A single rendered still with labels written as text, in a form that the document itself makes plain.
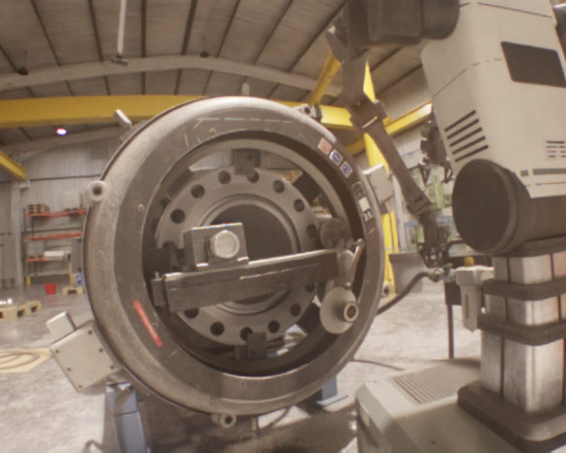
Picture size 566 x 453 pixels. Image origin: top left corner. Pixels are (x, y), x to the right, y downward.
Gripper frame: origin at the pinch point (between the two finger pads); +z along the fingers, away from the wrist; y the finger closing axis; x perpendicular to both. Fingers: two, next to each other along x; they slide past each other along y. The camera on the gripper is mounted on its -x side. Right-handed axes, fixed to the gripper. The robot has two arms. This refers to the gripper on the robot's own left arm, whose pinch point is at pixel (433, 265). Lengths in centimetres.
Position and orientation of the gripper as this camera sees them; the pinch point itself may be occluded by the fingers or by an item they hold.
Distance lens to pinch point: 121.4
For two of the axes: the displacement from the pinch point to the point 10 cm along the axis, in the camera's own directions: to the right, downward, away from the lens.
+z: 1.0, 9.9, -0.5
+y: -4.7, 0.9, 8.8
